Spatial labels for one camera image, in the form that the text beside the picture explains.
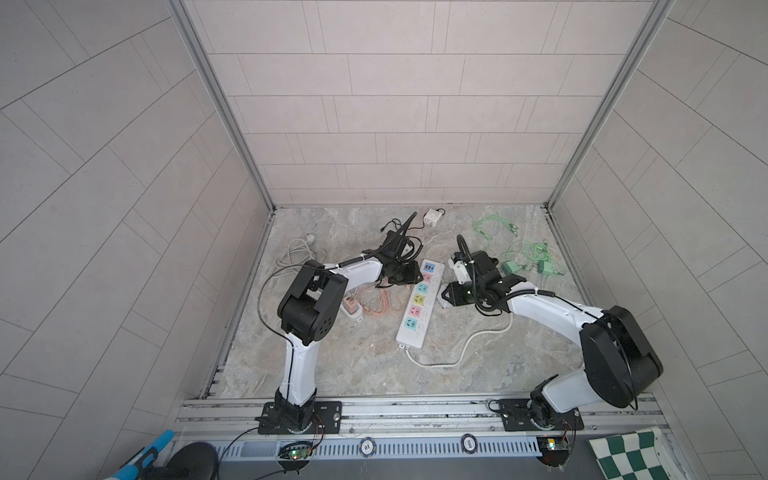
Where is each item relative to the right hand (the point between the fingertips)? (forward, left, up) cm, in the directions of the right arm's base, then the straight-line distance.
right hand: (444, 294), depth 87 cm
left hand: (+8, +4, -1) cm, 9 cm away
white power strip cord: (+21, +47, -2) cm, 51 cm away
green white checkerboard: (-40, -37, -5) cm, 55 cm away
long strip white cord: (-18, -1, -5) cm, 18 cm away
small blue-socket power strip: (-3, +26, -2) cm, 26 cm away
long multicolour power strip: (-6, +8, -2) cm, 10 cm away
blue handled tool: (-37, +59, +17) cm, 72 cm away
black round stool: (-35, +60, -3) cm, 70 cm away
